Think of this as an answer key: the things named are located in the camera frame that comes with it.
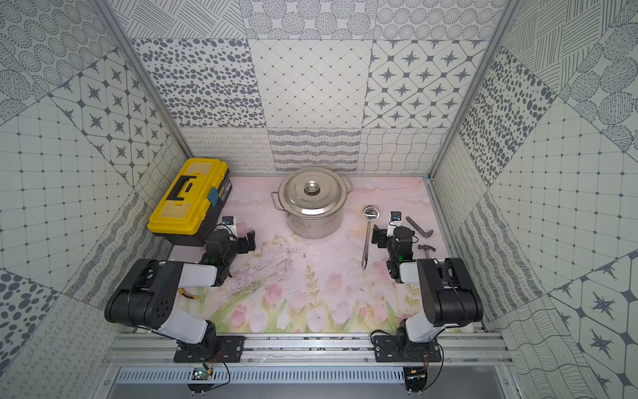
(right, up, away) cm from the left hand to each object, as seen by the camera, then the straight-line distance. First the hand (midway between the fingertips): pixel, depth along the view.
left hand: (240, 229), depth 94 cm
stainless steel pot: (+31, 0, +4) cm, 31 cm away
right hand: (+58, 0, +1) cm, 58 cm away
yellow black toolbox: (-15, +10, -6) cm, 19 cm away
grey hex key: (+70, +1, +10) cm, 71 cm away
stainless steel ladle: (+52, +5, +9) cm, 53 cm away
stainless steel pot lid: (+28, +14, -2) cm, 32 cm away
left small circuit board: (-3, -40, -23) cm, 46 cm away
